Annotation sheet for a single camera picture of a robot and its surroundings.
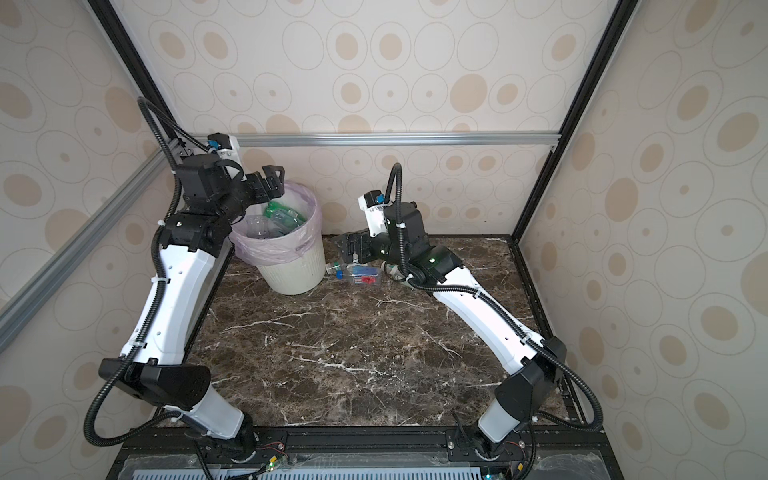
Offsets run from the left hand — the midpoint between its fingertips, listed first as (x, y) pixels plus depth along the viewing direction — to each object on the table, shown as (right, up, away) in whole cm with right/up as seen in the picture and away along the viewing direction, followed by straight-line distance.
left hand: (273, 164), depth 66 cm
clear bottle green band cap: (+7, -25, +43) cm, 50 cm away
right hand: (+16, -16, +3) cm, 23 cm away
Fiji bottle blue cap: (+17, -26, +37) cm, 48 cm away
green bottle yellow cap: (-8, -8, +29) cm, 31 cm away
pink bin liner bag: (-1, -17, +18) cm, 24 cm away
